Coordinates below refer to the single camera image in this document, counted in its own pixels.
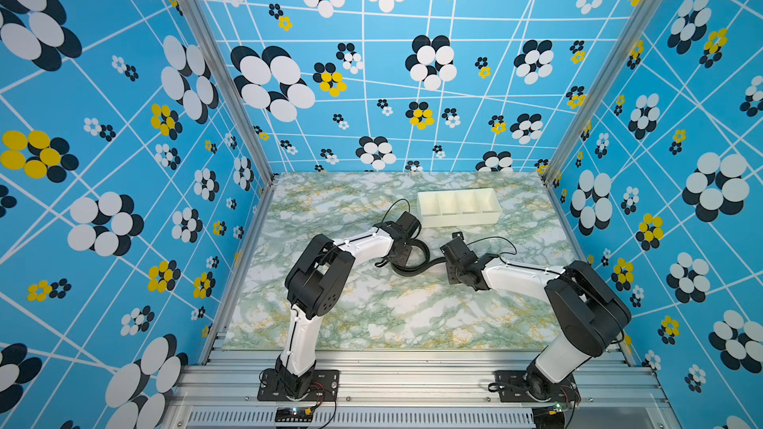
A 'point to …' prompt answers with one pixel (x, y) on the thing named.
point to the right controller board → (548, 417)
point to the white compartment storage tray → (459, 208)
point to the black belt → (401, 234)
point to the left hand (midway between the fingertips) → (400, 254)
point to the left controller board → (293, 414)
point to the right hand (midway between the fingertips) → (462, 266)
